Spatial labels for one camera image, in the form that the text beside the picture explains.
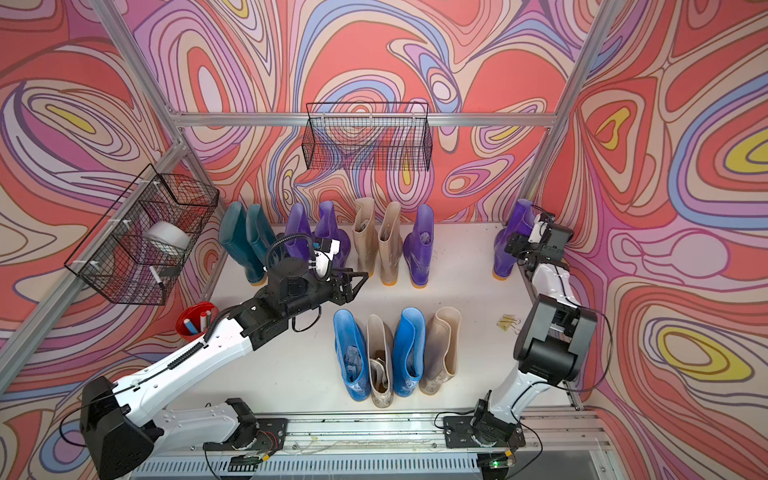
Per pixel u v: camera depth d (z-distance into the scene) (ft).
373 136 3.15
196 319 2.65
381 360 2.17
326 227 2.99
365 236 2.76
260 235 2.69
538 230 2.60
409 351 1.99
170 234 2.42
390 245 2.70
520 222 2.83
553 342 1.63
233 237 2.68
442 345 2.16
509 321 2.99
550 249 2.29
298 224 2.78
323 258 1.92
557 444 2.47
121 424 1.24
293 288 1.77
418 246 2.70
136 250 2.57
